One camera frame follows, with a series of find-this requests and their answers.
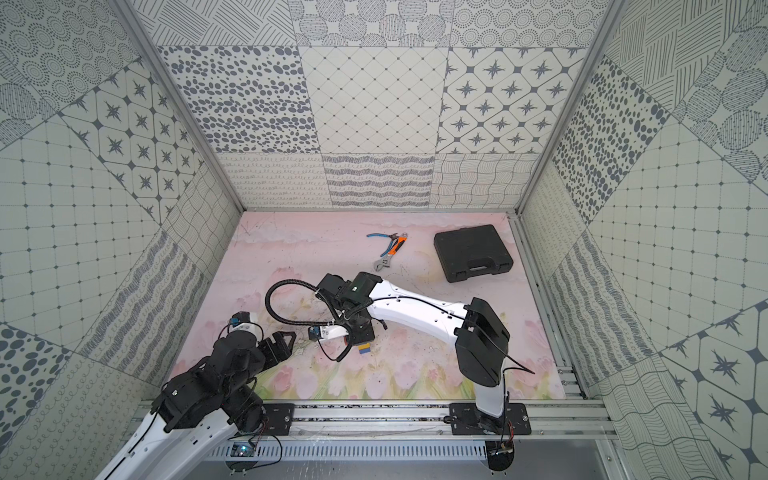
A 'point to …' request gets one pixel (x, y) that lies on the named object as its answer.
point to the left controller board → (243, 449)
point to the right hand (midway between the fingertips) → (362, 328)
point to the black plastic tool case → (471, 251)
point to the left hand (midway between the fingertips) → (291, 342)
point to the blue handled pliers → (393, 237)
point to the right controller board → (500, 454)
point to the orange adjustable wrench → (396, 248)
